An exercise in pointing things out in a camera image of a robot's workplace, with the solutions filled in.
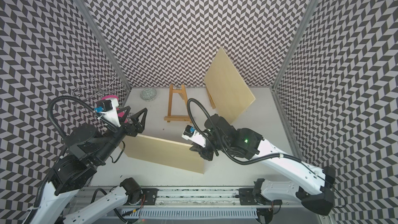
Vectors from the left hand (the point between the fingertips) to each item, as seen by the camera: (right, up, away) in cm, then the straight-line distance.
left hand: (139, 111), depth 57 cm
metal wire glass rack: (-41, +13, +39) cm, 59 cm away
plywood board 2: (0, -18, +12) cm, 22 cm away
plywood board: (+38, +8, +32) cm, 51 cm away
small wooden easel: (+28, +5, +53) cm, 61 cm away
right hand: (+20, -16, +5) cm, 26 cm away
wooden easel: (+11, +9, +33) cm, 36 cm away
